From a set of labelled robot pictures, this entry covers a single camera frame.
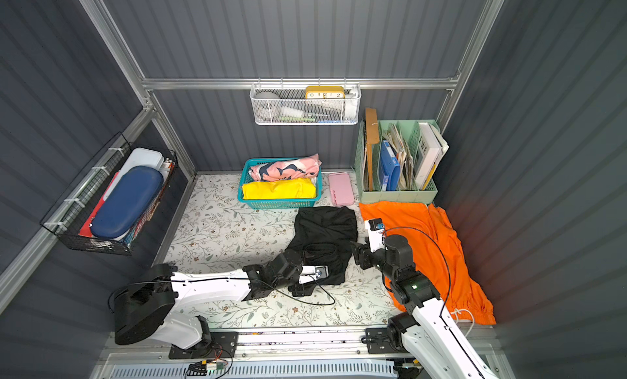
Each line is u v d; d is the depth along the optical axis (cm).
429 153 94
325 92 87
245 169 109
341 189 113
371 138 87
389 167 96
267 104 83
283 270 63
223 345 74
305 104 90
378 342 74
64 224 60
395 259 56
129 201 68
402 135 101
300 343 75
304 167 104
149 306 42
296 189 101
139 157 77
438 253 91
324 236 98
